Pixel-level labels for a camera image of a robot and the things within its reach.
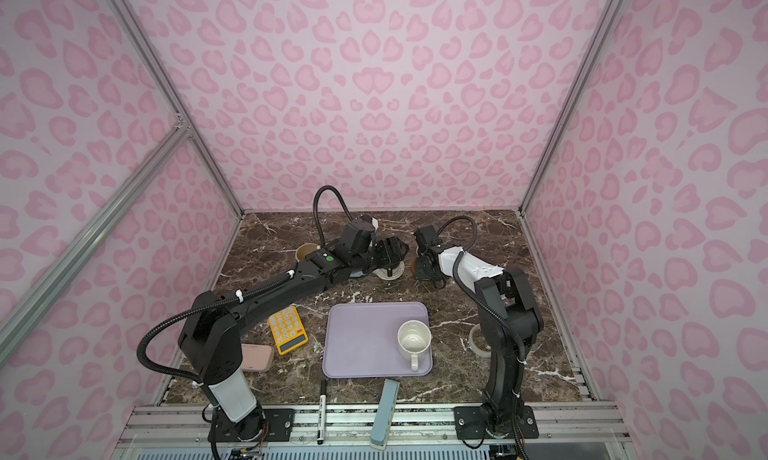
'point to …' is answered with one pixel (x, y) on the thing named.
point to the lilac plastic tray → (360, 340)
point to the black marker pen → (322, 412)
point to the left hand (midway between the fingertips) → (403, 247)
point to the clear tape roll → (477, 342)
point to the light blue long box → (384, 413)
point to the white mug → (414, 337)
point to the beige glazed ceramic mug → (304, 249)
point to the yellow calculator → (288, 329)
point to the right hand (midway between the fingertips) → (428, 270)
